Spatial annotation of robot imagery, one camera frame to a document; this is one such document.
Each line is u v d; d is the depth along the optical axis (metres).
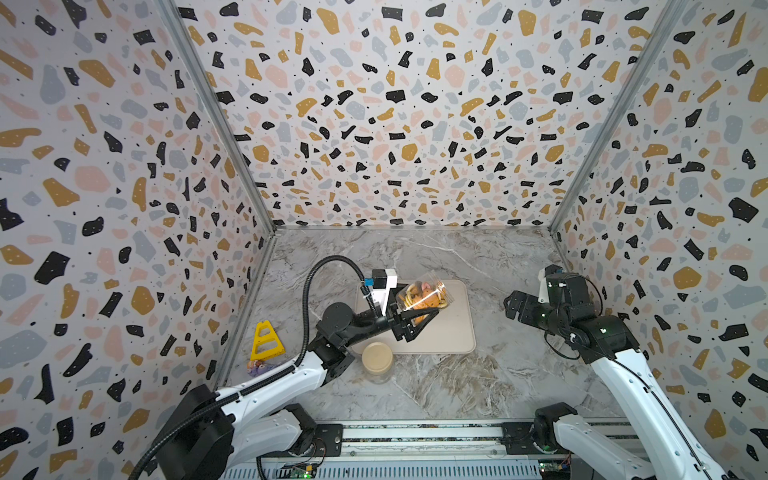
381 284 0.57
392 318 0.58
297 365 0.52
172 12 0.69
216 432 0.40
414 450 0.73
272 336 0.90
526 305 0.66
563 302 0.55
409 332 0.58
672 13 0.71
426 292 0.63
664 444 0.39
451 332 0.92
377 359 0.77
